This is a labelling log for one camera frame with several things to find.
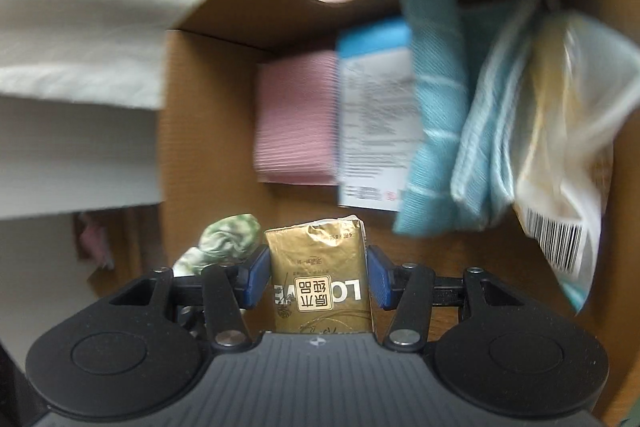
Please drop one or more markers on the pink knit pad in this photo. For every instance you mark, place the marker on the pink knit pad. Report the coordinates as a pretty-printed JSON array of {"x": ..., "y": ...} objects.
[{"x": 295, "y": 117}]

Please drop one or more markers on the off-white cloth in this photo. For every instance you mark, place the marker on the off-white cloth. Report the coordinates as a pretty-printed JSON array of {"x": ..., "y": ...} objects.
[{"x": 75, "y": 37}]

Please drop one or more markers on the brown cardboard box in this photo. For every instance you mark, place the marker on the brown cardboard box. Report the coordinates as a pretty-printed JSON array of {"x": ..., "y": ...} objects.
[{"x": 215, "y": 132}]

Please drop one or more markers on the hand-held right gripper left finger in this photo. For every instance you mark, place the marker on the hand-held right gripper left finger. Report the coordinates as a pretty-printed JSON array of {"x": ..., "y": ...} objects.
[{"x": 257, "y": 277}]

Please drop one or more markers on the clear plastic packet with barcode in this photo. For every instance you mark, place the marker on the clear plastic packet with barcode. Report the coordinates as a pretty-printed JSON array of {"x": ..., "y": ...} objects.
[{"x": 565, "y": 157}]

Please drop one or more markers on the white and teal carton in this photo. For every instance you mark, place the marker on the white and teal carton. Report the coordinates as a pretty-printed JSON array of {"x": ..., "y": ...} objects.
[{"x": 375, "y": 107}]

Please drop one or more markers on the teal checked towel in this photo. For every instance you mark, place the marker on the teal checked towel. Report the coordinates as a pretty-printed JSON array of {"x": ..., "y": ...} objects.
[{"x": 435, "y": 107}]

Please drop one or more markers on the green floral scrunchie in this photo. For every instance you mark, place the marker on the green floral scrunchie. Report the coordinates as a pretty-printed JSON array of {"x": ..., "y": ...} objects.
[{"x": 227, "y": 237}]

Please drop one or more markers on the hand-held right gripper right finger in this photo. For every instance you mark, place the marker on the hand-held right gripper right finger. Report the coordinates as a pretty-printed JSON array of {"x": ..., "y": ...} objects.
[{"x": 378, "y": 277}]

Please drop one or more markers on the gold tissue packet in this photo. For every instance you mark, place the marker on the gold tissue packet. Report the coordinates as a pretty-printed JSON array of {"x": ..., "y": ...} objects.
[{"x": 320, "y": 257}]

